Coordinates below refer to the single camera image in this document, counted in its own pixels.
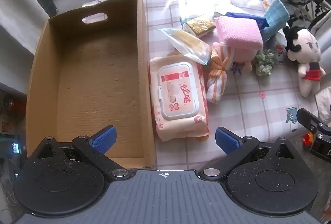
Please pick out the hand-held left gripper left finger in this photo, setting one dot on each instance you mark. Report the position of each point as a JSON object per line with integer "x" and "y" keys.
{"x": 104, "y": 139}

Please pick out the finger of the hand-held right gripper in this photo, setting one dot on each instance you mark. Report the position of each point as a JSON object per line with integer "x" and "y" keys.
{"x": 306, "y": 118}

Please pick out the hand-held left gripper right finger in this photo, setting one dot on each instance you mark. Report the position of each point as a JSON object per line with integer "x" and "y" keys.
{"x": 226, "y": 139}

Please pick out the orange striped towel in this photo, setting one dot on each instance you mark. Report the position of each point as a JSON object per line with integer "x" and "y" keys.
{"x": 217, "y": 79}

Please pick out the brown cardboard box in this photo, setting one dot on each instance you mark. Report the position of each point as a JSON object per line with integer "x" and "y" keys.
{"x": 98, "y": 71}

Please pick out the white yogurt cup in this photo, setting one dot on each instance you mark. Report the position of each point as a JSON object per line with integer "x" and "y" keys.
{"x": 280, "y": 44}

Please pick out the pink plush toy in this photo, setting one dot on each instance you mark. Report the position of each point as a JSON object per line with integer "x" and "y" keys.
{"x": 243, "y": 56}

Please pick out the clear plastic bag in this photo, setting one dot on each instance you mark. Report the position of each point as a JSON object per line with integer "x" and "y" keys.
{"x": 188, "y": 44}

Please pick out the pink towel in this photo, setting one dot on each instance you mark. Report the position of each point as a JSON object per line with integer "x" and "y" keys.
{"x": 238, "y": 32}

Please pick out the blue face masks pack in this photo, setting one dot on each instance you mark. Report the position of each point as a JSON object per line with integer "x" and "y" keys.
{"x": 278, "y": 14}

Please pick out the blue white tissue pack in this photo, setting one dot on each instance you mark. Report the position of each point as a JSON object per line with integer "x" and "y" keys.
{"x": 254, "y": 19}

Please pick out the gold tissue pack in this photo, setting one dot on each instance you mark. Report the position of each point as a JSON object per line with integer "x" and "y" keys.
{"x": 200, "y": 25}

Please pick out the white cloth bundle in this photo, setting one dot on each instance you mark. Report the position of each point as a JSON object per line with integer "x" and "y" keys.
{"x": 324, "y": 105}

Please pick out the black-haired plush doll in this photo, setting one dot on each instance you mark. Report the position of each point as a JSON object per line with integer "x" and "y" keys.
{"x": 307, "y": 58}

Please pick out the pink wet wipes pack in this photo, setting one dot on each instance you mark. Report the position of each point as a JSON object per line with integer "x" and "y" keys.
{"x": 178, "y": 89}

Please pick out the green scrunchie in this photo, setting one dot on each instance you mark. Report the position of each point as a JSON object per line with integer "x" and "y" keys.
{"x": 263, "y": 62}

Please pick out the small device with screen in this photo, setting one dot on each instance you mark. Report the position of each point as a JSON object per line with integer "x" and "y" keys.
{"x": 15, "y": 148}

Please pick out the white plastic bag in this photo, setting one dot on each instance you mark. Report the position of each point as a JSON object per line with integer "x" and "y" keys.
{"x": 243, "y": 5}

